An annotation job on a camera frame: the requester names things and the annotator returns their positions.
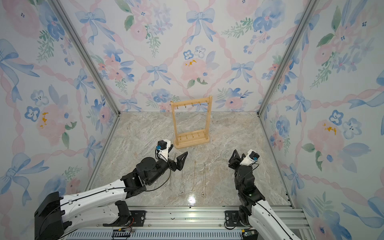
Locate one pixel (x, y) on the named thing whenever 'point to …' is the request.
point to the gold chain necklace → (182, 190)
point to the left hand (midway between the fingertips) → (181, 148)
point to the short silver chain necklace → (193, 188)
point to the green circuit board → (250, 234)
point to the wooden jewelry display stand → (187, 139)
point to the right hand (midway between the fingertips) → (239, 151)
